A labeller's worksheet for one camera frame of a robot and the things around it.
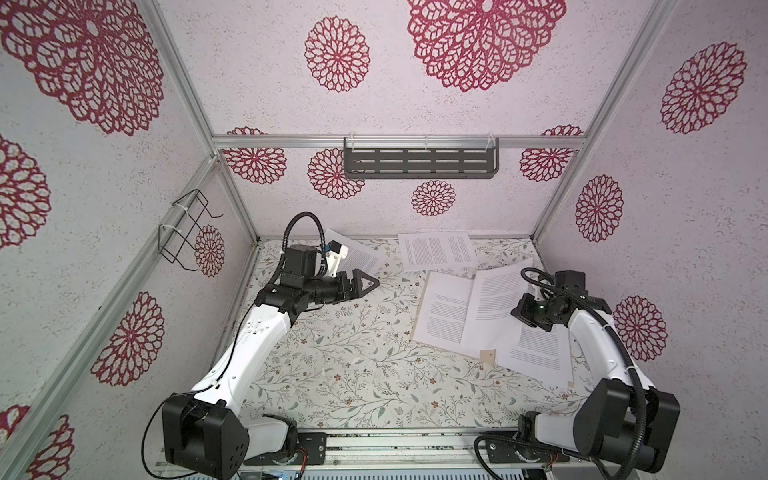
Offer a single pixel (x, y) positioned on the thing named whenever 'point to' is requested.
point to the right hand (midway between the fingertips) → (514, 307)
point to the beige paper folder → (470, 313)
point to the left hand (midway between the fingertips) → (366, 290)
